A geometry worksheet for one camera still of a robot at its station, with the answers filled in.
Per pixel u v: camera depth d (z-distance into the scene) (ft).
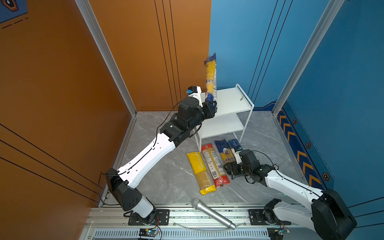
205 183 2.67
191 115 1.64
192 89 1.88
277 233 2.31
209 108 1.87
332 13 2.33
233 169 2.52
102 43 2.67
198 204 2.43
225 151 3.09
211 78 2.15
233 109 2.52
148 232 2.32
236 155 2.51
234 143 3.19
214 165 2.91
